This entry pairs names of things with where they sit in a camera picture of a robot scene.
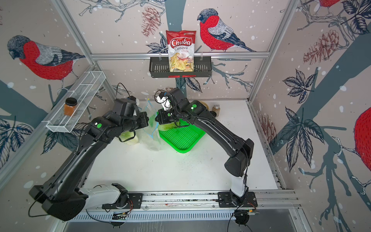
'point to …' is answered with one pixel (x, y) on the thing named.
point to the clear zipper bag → (149, 136)
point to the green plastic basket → (183, 137)
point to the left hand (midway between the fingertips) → (151, 115)
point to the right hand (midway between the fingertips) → (155, 119)
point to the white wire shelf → (83, 90)
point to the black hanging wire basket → (159, 68)
